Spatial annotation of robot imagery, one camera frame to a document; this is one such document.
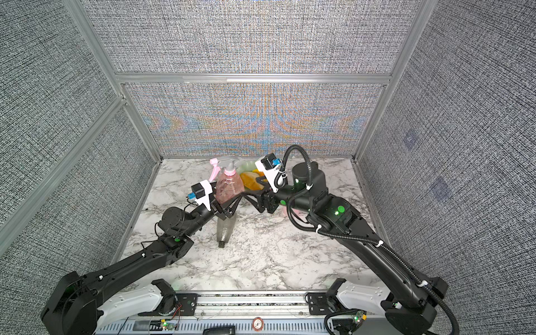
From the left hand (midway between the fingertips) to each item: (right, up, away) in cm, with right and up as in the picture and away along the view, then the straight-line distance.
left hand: (239, 185), depth 64 cm
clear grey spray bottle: (-9, -18, +22) cm, 30 cm away
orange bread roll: (+3, +2, +1) cm, 4 cm away
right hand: (+4, +1, -6) cm, 7 cm away
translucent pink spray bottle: (-4, 0, +2) cm, 4 cm away
